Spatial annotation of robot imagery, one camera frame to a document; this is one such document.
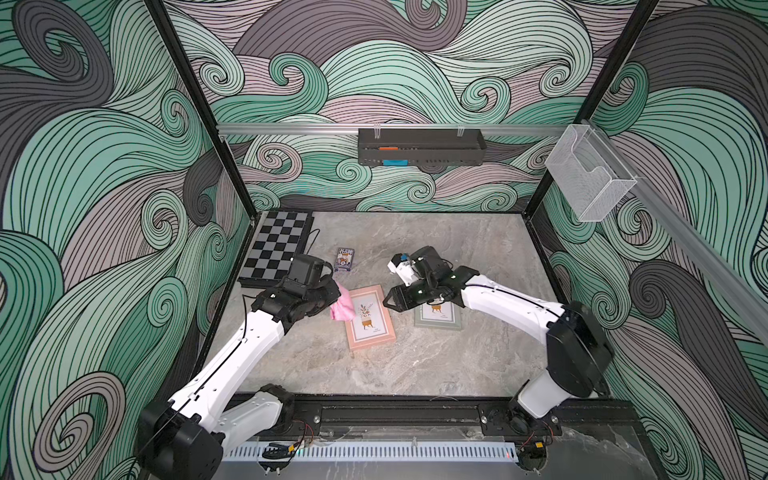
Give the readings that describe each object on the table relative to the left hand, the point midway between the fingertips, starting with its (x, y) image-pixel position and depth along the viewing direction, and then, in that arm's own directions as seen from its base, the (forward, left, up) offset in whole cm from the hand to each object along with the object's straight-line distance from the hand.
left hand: (340, 287), depth 78 cm
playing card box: (+21, +2, -16) cm, 26 cm away
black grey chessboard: (+29, +27, -13) cm, 41 cm away
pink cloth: (-6, -1, -1) cm, 6 cm away
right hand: (0, -14, -7) cm, 16 cm away
